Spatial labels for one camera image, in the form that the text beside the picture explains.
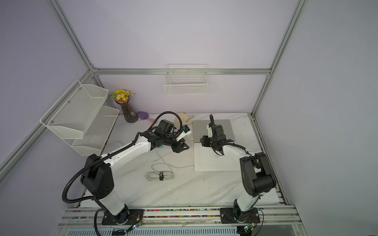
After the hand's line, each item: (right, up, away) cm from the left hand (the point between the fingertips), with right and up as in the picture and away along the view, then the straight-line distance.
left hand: (184, 144), depth 84 cm
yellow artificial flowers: (-44, +31, +14) cm, 56 cm away
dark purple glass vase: (-43, +19, +27) cm, 55 cm away
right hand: (+12, +1, +11) cm, 17 cm away
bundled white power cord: (-12, -19, +2) cm, 23 cm away
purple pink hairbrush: (-35, +20, +35) cm, 54 cm away
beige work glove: (-2, +18, +34) cm, 39 cm away
